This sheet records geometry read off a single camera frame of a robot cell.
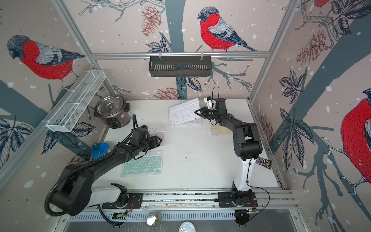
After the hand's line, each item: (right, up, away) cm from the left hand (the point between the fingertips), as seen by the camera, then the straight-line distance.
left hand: (161, 138), depth 88 cm
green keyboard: (-6, -15, -2) cm, 16 cm away
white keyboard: (+14, +16, +12) cm, 25 cm away
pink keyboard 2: (+24, +10, +16) cm, 30 cm away
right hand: (+23, +17, +7) cm, 29 cm away
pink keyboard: (-4, +2, +13) cm, 13 cm away
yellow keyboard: (+38, +4, +13) cm, 41 cm away
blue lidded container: (-36, -6, -5) cm, 37 cm away
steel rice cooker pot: (-40, +18, +19) cm, 48 cm away
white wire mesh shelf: (-45, +23, -10) cm, 52 cm away
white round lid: (+17, -34, -26) cm, 46 cm away
